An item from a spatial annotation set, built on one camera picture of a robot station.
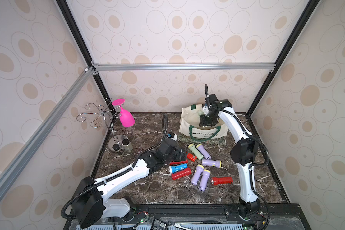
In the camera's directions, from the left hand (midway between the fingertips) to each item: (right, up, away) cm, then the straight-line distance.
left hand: (187, 152), depth 77 cm
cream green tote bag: (+2, +14, +8) cm, 17 cm away
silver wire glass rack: (-45, +4, +15) cm, 48 cm away
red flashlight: (+4, -6, +15) cm, 16 cm away
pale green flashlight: (+10, +23, +16) cm, 30 cm away
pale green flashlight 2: (+6, -1, +18) cm, 19 cm away
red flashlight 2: (-5, -10, +15) cm, 19 cm away
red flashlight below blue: (+1, -13, +8) cm, 16 cm away
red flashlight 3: (+16, -17, +5) cm, 24 cm away
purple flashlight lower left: (+7, -15, +8) cm, 18 cm away
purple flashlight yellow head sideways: (+19, -9, +11) cm, 24 cm away
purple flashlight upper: (+12, -1, +18) cm, 22 cm away
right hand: (+16, +16, +17) cm, 28 cm away
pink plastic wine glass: (-36, +19, +9) cm, 42 cm away
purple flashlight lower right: (+11, -16, +6) cm, 20 cm away
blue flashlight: (-8, -12, +8) cm, 17 cm away
